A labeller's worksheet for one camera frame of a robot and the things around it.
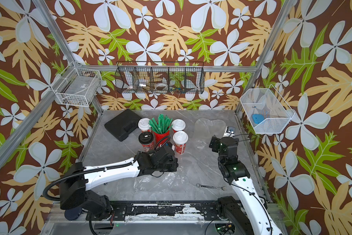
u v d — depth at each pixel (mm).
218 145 680
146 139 826
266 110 837
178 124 891
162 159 591
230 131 635
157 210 751
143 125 886
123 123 1045
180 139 835
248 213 448
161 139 917
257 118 800
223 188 824
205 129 1043
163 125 914
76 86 857
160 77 966
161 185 760
